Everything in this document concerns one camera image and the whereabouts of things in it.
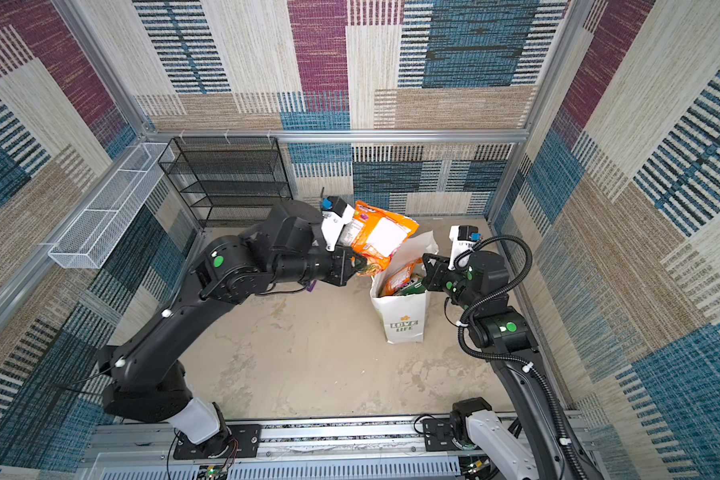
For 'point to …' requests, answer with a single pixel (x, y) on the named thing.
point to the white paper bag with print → (402, 318)
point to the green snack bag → (417, 287)
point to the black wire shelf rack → (229, 182)
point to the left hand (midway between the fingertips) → (368, 257)
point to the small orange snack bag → (398, 279)
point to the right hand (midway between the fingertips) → (422, 261)
